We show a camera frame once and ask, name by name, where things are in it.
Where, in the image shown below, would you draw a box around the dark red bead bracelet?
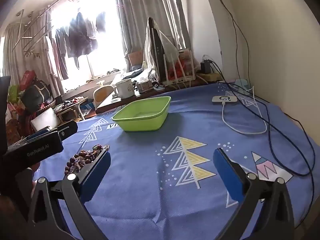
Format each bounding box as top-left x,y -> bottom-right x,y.
64,143 -> 111,177

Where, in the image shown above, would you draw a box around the cloth covered monitor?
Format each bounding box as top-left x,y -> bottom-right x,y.
143,16 -> 187,83

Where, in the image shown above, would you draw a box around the green plastic basin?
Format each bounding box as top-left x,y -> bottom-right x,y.
112,96 -> 171,132

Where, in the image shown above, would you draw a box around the grey curtain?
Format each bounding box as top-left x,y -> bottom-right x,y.
116,0 -> 191,72

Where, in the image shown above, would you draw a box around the cardboard box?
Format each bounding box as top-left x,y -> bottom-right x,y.
128,50 -> 143,67

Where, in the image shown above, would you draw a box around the hanging dark clothes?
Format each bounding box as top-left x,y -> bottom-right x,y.
55,11 -> 103,80

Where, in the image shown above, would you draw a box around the black cable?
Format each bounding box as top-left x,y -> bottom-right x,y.
209,0 -> 316,229

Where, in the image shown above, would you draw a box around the white power bank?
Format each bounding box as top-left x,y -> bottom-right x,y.
212,95 -> 238,105

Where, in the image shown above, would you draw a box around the red bag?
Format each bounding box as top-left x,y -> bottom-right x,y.
19,70 -> 36,91

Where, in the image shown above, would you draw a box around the white enamel mug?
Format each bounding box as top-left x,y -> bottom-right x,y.
114,79 -> 135,99

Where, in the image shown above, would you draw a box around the white wire rack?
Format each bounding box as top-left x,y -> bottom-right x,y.
163,49 -> 196,86

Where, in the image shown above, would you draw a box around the blue patterned tablecloth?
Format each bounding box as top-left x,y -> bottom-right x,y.
35,84 -> 319,239

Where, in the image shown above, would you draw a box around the dark wooden desk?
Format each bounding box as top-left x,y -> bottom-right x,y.
95,73 -> 222,114

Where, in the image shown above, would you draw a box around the black duffel bag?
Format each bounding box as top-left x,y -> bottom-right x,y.
21,78 -> 51,113

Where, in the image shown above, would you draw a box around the white yellow chair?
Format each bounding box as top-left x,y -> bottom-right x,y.
93,85 -> 114,110

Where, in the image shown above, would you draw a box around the white charging cable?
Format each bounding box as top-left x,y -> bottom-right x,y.
221,86 -> 268,136

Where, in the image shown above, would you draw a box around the black power adapter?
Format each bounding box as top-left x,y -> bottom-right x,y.
200,60 -> 212,74

